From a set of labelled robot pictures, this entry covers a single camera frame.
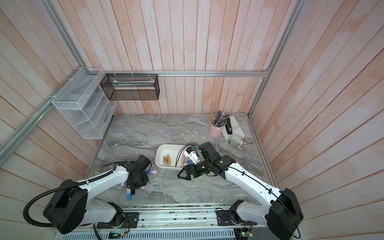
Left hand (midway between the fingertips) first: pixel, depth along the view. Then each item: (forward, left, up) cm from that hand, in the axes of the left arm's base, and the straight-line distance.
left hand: (144, 185), depth 85 cm
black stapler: (+42, -53, +10) cm, 69 cm away
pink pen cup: (+34, -44, +8) cm, 56 cm away
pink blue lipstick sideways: (+7, -4, +4) cm, 9 cm away
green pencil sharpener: (+28, -57, +7) cm, 64 cm away
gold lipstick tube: (+16, -13, +1) cm, 21 cm away
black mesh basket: (+48, +9, +35) cm, 60 cm away
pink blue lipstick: (+14, -26, +1) cm, 30 cm away
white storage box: (+19, -14, +1) cm, 23 cm away
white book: (+42, -62, +2) cm, 75 cm away
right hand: (+1, -24, +15) cm, 28 cm away
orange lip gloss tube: (+15, -10, +2) cm, 19 cm away
